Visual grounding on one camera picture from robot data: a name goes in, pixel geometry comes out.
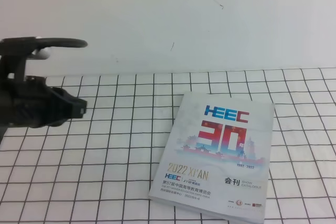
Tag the white black-grid tablecloth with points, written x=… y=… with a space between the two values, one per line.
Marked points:
x=99 y=169

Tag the white HEEC catalogue book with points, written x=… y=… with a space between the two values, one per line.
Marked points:
x=216 y=159

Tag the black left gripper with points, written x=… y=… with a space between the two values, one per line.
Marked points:
x=31 y=103

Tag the black robot arm with cable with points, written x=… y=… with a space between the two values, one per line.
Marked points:
x=16 y=51

